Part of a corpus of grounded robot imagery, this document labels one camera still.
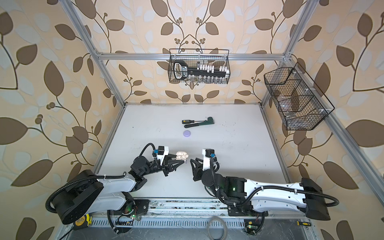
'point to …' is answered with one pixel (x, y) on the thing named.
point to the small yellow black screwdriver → (303, 223)
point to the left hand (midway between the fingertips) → (183, 160)
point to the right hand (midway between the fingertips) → (192, 162)
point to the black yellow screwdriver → (189, 121)
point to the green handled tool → (210, 121)
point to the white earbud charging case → (185, 154)
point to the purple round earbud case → (187, 133)
